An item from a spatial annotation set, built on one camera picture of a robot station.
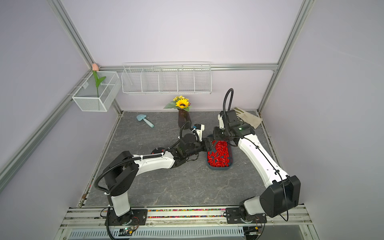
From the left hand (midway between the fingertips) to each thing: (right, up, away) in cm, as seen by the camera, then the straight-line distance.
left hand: (218, 141), depth 79 cm
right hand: (-1, +4, +2) cm, 5 cm away
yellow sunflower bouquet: (-22, +22, +12) cm, 34 cm away
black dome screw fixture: (-34, -6, +8) cm, 35 cm away
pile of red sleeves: (+3, -12, +15) cm, 19 cm away
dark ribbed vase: (-20, +14, +23) cm, 34 cm away
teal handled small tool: (-55, +15, +36) cm, 68 cm away
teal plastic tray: (+9, -11, +10) cm, 18 cm away
